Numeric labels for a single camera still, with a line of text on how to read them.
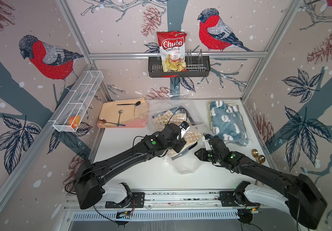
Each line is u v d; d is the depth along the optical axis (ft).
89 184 1.26
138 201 2.40
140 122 3.38
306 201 1.32
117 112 3.74
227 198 2.37
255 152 2.95
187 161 2.88
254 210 2.29
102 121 3.50
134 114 3.66
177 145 2.16
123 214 2.32
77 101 2.56
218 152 2.10
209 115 3.50
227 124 2.96
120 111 3.73
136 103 3.87
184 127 2.12
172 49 2.67
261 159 2.85
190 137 2.95
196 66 3.12
